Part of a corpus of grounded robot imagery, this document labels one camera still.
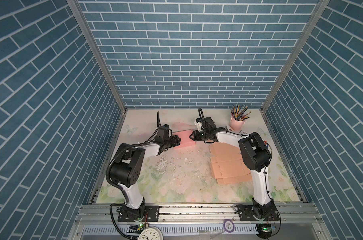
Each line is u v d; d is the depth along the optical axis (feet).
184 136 3.24
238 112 3.43
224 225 2.32
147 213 2.39
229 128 3.47
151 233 2.15
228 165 2.92
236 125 3.43
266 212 2.08
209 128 2.66
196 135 2.92
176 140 2.87
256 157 1.81
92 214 2.47
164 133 2.53
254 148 2.02
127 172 1.57
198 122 3.05
